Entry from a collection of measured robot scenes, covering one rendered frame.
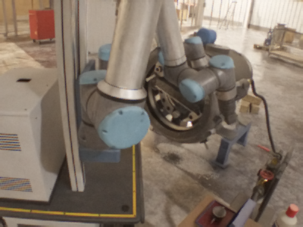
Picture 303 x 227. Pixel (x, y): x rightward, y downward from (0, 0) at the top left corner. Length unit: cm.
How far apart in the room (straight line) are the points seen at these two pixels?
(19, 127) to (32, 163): 18
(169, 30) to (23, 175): 87
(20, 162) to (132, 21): 78
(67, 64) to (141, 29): 41
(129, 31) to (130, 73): 11
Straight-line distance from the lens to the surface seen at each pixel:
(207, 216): 103
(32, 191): 122
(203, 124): 158
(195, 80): 81
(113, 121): 62
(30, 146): 103
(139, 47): 61
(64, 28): 90
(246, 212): 95
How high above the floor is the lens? 125
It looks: 27 degrees down
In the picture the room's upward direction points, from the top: 5 degrees clockwise
